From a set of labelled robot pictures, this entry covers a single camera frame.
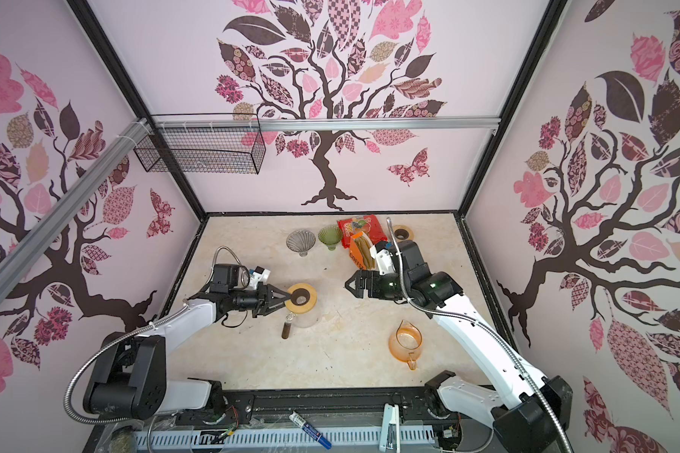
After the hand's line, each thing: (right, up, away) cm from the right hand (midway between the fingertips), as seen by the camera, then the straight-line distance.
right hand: (358, 283), depth 73 cm
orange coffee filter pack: (+2, +7, +24) cm, 26 cm away
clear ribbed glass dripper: (-21, +11, +34) cm, 41 cm away
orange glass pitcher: (+15, -21, +12) cm, 28 cm away
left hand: (-20, -7, +9) cm, 23 cm away
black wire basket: (-53, +45, +22) cm, 73 cm away
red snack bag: (-1, +17, +37) cm, 40 cm away
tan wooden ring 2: (+20, +14, +40) cm, 47 cm away
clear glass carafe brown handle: (-16, -15, +16) cm, 27 cm away
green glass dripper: (-10, +13, +33) cm, 37 cm away
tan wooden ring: (-16, -9, +8) cm, 20 cm away
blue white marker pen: (-10, -38, -5) cm, 40 cm away
